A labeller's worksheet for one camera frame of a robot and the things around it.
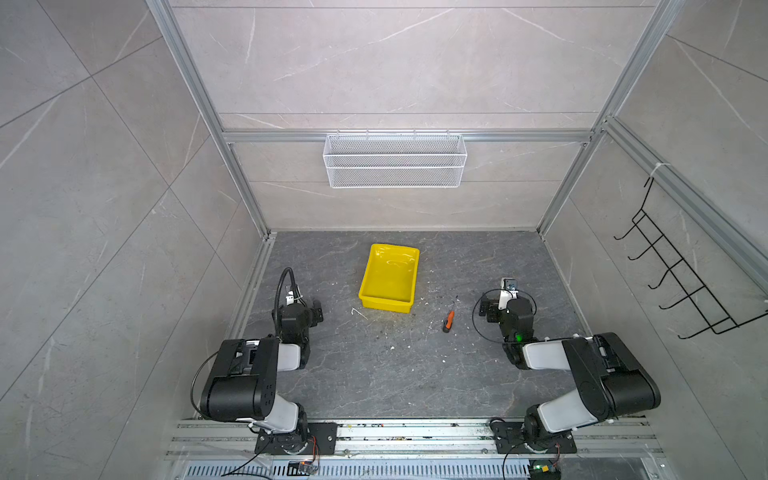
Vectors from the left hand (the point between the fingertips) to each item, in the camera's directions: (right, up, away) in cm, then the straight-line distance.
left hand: (296, 296), depth 93 cm
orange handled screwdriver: (+50, -7, +2) cm, 50 cm away
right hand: (+65, +2, +1) cm, 65 cm away
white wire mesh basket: (+30, +46, +8) cm, 55 cm away
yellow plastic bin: (+30, +5, +8) cm, 31 cm away
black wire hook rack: (+96, 0, -34) cm, 102 cm away
